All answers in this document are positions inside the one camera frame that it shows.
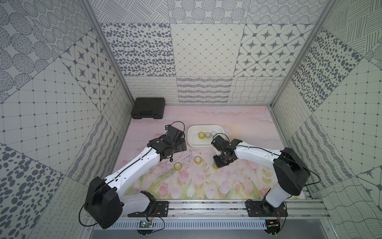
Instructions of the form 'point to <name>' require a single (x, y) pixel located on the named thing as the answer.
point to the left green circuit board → (144, 223)
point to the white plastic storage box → (194, 142)
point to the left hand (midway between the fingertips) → (177, 142)
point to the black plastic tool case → (148, 107)
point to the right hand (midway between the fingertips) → (220, 164)
